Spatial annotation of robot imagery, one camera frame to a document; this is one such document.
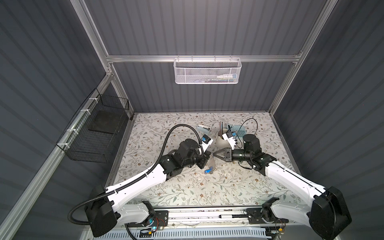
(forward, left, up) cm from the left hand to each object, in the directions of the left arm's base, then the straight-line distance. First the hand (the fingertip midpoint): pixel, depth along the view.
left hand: (211, 152), depth 73 cm
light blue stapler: (+31, 0, -20) cm, 37 cm away
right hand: (-1, -3, -3) cm, 4 cm away
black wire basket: (+11, +58, +5) cm, 59 cm away
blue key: (-1, 0, -21) cm, 21 cm away
